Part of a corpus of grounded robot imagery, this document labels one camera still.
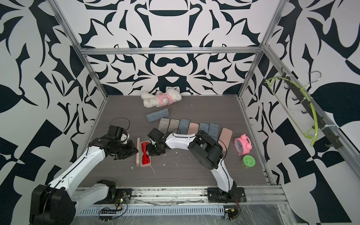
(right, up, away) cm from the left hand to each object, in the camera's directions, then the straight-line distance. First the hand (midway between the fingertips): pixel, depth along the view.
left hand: (137, 149), depth 82 cm
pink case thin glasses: (+34, +10, +15) cm, 38 cm away
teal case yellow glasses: (+20, +12, +17) cm, 29 cm away
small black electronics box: (+51, -29, -11) cm, 60 cm away
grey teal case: (+9, +19, +18) cm, 28 cm away
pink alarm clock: (+62, +2, 0) cm, 62 cm away
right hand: (+5, -4, +6) cm, 9 cm away
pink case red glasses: (+3, -7, +2) cm, 8 cm away
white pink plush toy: (+11, +31, +23) cm, 40 cm away
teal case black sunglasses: (+13, +12, +17) cm, 25 cm away
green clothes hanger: (+77, +40, 0) cm, 87 cm away
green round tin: (+64, -7, -1) cm, 64 cm away
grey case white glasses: (+27, +11, +17) cm, 34 cm away
